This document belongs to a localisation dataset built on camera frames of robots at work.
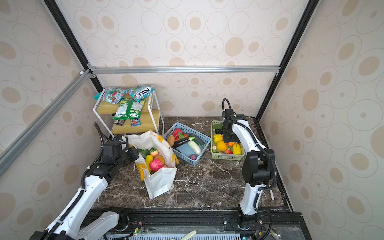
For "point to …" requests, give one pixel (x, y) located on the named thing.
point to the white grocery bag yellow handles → (158, 183)
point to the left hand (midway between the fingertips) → (142, 147)
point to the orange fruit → (159, 157)
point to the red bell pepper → (175, 133)
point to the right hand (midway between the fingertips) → (233, 139)
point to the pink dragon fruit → (155, 165)
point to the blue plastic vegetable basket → (186, 143)
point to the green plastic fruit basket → (217, 128)
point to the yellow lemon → (221, 146)
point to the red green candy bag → (111, 95)
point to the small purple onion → (193, 157)
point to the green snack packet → (128, 108)
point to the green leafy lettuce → (146, 152)
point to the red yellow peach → (154, 152)
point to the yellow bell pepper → (217, 138)
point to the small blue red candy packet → (135, 122)
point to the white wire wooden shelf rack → (150, 119)
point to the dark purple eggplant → (179, 142)
